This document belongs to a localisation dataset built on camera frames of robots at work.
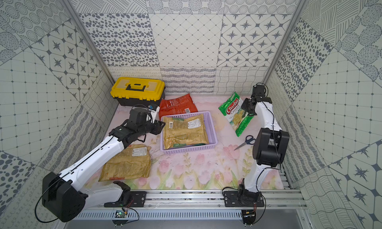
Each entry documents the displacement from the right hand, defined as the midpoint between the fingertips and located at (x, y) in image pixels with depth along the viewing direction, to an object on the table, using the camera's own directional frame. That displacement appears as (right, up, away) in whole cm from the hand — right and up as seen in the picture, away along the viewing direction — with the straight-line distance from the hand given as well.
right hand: (246, 108), depth 92 cm
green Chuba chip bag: (-3, -7, +4) cm, 9 cm away
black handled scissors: (+3, -21, +3) cm, 21 cm away
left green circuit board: (-69, -52, -21) cm, 89 cm away
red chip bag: (-43, +3, +22) cm, 49 cm away
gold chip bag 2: (-35, -15, +3) cm, 38 cm away
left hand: (-52, -6, -12) cm, 53 cm away
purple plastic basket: (-22, -15, +5) cm, 27 cm away
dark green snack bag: (-44, -23, -2) cm, 50 cm away
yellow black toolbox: (-72, +12, +9) cm, 74 cm away
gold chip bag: (-68, -30, -8) cm, 75 cm away
